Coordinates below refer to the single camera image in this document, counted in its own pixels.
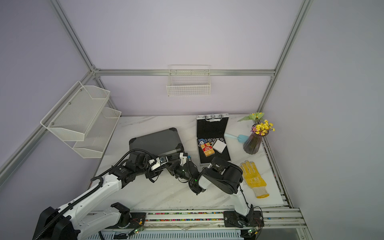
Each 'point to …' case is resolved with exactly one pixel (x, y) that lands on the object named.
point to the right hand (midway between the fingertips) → (163, 165)
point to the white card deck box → (219, 146)
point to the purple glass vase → (253, 142)
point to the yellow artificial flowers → (262, 126)
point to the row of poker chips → (201, 141)
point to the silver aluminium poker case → (212, 137)
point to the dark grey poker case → (164, 143)
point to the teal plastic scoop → (241, 138)
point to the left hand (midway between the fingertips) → (157, 164)
